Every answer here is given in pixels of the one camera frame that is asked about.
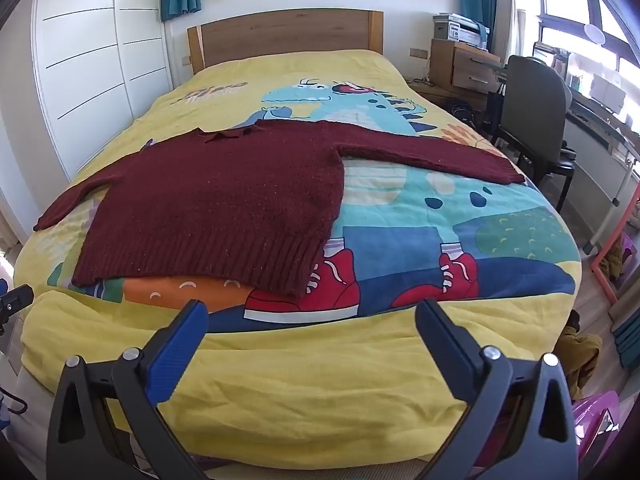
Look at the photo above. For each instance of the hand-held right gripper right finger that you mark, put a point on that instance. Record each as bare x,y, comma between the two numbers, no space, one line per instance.
440,345

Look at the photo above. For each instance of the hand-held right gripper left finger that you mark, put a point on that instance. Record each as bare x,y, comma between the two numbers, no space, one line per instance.
177,345

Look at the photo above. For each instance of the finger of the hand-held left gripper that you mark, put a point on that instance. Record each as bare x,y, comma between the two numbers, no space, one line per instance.
14,299

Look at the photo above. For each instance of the maroon knitted sweater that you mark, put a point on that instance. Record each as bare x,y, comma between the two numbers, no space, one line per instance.
225,200

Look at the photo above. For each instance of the yellow dinosaur print blanket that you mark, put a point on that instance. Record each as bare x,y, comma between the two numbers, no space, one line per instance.
300,385

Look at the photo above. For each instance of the brown cloth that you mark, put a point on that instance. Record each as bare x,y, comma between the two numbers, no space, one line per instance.
580,355

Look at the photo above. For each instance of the pink plastic object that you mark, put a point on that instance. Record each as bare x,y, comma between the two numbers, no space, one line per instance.
590,410

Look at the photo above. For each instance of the black bag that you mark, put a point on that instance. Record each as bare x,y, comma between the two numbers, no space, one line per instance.
460,111

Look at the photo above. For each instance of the white wardrobe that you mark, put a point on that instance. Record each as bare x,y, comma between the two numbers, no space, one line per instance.
90,60

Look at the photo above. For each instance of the grey office chair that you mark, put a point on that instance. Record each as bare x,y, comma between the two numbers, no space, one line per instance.
530,105

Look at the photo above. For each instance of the glass top desk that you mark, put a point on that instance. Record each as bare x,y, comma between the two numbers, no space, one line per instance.
600,125

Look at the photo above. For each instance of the wooden drawer cabinet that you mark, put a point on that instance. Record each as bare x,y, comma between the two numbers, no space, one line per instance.
470,70

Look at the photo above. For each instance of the white printer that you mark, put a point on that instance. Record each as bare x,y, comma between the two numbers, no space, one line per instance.
460,30

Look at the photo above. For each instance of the wooden bed headboard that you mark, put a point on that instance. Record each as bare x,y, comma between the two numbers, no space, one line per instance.
285,32

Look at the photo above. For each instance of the round white lamp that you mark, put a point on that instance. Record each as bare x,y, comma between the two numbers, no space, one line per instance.
595,34

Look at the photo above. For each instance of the orange metal frame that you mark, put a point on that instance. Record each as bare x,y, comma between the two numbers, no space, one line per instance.
605,275

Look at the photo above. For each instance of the window with dark frame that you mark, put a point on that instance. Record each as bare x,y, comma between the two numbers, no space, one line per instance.
565,5

